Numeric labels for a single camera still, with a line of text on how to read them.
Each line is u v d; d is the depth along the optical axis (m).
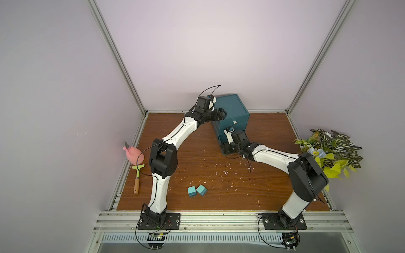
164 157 0.54
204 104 0.73
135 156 0.86
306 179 0.46
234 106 0.95
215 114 0.81
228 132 0.82
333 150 0.71
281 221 0.65
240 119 0.92
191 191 0.81
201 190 0.81
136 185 0.83
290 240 0.70
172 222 0.73
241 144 0.70
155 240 0.71
